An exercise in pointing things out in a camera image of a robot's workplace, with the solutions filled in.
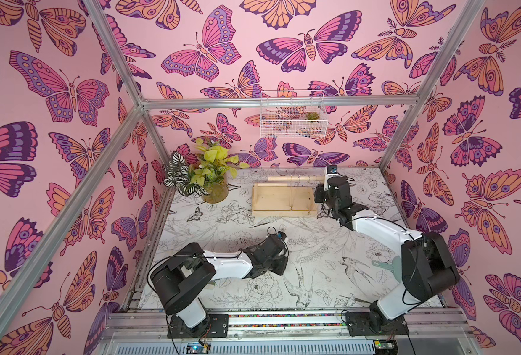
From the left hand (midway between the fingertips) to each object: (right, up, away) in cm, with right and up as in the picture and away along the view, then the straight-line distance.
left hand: (287, 261), depth 88 cm
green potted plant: (-33, +35, +4) cm, 48 cm away
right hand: (+15, +31, +3) cm, 35 cm away
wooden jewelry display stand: (+3, +24, +8) cm, 26 cm away
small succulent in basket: (+11, +60, +5) cm, 61 cm away
